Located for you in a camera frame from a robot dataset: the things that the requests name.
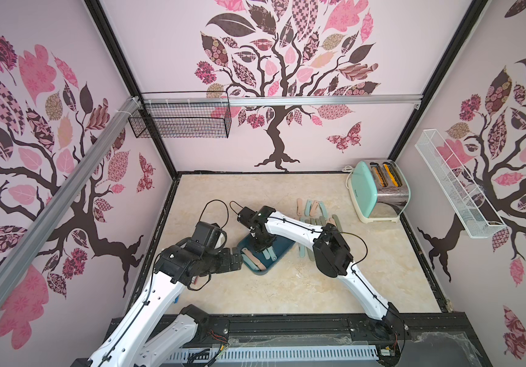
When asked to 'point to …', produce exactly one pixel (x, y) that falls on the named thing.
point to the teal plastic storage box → (280, 247)
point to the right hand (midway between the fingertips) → (262, 248)
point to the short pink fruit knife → (299, 206)
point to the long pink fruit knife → (253, 259)
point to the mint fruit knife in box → (272, 253)
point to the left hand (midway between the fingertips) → (228, 268)
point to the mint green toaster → (379, 190)
